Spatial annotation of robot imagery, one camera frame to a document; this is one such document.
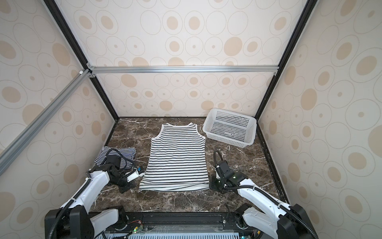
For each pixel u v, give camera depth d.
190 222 0.75
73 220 0.40
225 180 0.63
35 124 0.60
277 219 0.42
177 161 0.95
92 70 0.90
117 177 0.65
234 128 1.13
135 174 0.74
